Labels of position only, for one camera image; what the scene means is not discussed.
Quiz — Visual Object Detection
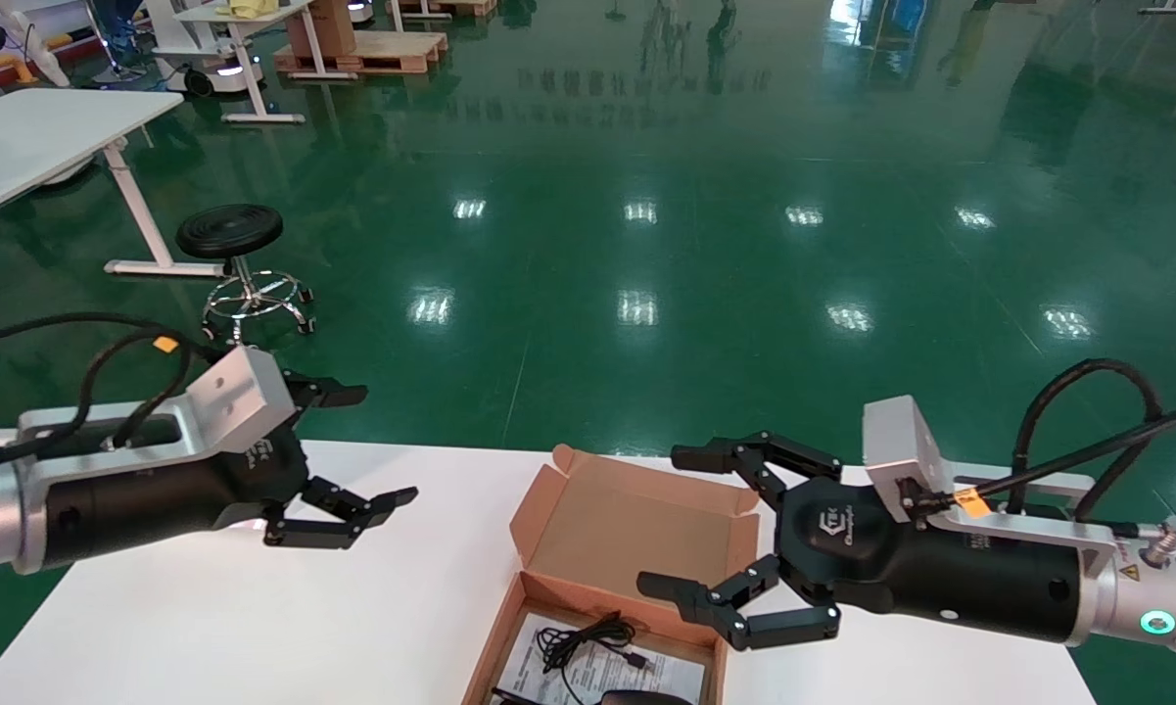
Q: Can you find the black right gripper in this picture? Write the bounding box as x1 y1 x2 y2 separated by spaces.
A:
636 431 1088 652

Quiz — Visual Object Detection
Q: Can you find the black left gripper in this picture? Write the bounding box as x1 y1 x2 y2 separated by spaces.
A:
34 372 419 571

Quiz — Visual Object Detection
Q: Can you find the brown cardboard storage box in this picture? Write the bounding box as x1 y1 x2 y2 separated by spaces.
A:
462 444 760 705

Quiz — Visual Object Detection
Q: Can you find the black wired computer mouse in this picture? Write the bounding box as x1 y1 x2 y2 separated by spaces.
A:
537 612 694 705

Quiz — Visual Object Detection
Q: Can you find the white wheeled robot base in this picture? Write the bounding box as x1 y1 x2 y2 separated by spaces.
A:
150 0 265 97

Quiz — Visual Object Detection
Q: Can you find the wooden pallet with box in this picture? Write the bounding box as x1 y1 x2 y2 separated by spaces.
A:
274 29 449 75

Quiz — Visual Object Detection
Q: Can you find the white printed instruction sheet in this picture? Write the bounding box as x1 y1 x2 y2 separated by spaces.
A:
497 612 706 705

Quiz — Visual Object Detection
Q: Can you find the black round stool chrome base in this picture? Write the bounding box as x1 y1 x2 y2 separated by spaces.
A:
176 204 316 358

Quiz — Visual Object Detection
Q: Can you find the large white table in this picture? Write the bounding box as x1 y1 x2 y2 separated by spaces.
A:
0 88 224 277

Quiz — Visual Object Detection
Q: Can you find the brown cardboard carton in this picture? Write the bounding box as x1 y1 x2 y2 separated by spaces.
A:
287 0 359 57

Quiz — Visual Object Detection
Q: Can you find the small white table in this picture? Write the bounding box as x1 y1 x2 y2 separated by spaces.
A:
174 0 317 124

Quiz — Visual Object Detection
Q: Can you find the empty wooden pallet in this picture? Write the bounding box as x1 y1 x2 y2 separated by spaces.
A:
398 0 498 19

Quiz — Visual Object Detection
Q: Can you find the white slanted robot limb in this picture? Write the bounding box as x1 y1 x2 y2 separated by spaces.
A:
0 0 72 87

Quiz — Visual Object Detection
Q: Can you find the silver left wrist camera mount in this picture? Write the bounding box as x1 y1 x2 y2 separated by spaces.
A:
15 345 300 466

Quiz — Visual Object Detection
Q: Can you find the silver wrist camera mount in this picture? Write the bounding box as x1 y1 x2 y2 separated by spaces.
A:
15 345 300 466
862 395 1122 549

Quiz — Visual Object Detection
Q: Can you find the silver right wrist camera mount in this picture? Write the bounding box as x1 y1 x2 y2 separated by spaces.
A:
862 395 1122 549

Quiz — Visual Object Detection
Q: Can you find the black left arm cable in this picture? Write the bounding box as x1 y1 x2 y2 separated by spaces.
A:
0 311 226 461

